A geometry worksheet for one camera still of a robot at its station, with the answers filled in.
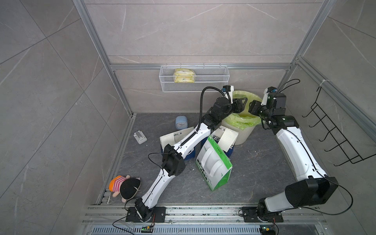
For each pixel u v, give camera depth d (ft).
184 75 2.87
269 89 2.13
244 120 2.55
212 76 3.21
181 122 3.41
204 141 2.51
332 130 2.22
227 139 2.56
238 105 2.25
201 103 2.08
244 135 2.98
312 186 1.30
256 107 2.22
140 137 3.40
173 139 2.50
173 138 2.49
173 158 1.85
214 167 2.20
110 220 2.37
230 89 2.29
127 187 2.45
